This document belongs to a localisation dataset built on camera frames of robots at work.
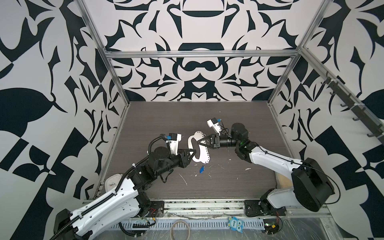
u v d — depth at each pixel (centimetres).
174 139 63
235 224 70
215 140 65
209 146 70
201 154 69
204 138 71
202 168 71
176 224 71
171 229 69
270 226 71
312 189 43
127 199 49
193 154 68
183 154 62
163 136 61
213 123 71
